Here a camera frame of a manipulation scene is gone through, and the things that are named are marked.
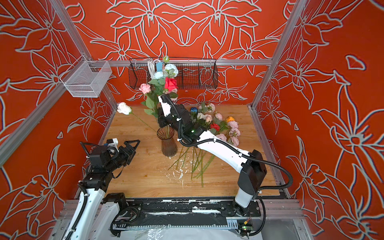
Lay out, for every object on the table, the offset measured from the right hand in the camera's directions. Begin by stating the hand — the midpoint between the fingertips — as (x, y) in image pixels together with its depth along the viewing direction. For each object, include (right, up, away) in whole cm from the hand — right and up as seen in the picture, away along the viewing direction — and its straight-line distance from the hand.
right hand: (154, 108), depth 68 cm
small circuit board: (+44, -57, 0) cm, 72 cm away
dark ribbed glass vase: (+3, -22, +26) cm, 34 cm away
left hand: (-10, -19, +6) cm, 22 cm away
